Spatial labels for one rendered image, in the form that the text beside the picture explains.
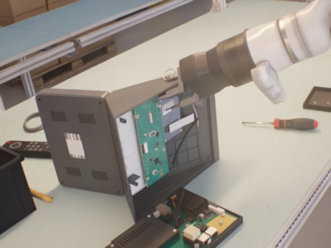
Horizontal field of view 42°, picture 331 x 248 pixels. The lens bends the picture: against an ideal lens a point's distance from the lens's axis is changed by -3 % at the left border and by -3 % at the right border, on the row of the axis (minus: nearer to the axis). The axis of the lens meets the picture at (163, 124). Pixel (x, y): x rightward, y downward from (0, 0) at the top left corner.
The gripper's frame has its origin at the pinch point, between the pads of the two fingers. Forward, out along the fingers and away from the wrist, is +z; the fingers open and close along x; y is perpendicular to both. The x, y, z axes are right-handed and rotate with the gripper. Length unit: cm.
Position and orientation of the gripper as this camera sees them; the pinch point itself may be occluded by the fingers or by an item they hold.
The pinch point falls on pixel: (159, 106)
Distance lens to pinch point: 72.7
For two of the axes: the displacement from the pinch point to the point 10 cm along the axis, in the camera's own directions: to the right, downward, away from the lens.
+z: -8.3, 3.0, 4.8
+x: -5.6, -3.3, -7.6
